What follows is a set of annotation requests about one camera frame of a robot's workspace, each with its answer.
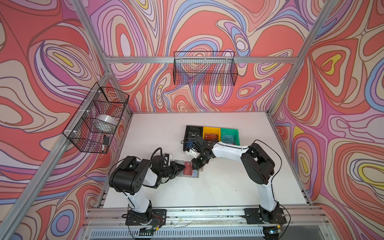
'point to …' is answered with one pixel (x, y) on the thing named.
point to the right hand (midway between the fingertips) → (195, 170)
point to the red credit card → (188, 170)
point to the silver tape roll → (105, 123)
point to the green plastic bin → (230, 136)
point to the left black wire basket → (100, 100)
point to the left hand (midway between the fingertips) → (186, 166)
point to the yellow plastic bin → (211, 133)
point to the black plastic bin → (191, 132)
